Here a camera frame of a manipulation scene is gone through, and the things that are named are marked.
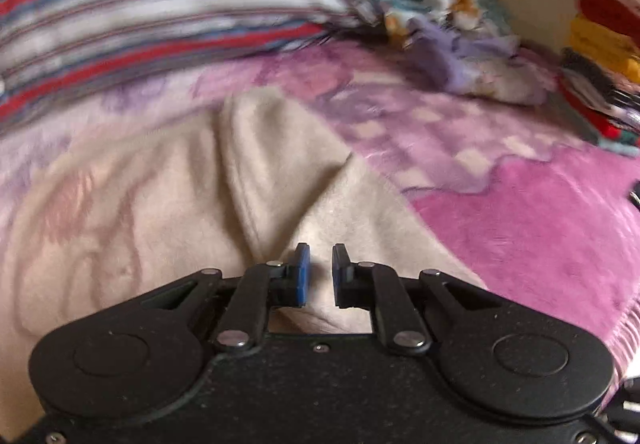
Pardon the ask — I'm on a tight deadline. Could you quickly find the stack of folded clothes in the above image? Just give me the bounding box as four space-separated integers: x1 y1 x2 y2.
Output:
556 0 639 157

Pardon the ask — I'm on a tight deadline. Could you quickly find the floral folded quilt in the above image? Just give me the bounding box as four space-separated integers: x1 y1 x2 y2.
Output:
371 0 549 106

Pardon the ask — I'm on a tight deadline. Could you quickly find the purple pink fleece blanket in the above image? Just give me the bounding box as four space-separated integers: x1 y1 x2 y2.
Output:
1 41 639 375

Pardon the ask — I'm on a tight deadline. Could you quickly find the beige fuzzy sweater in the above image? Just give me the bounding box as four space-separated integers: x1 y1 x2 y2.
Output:
1 89 478 438

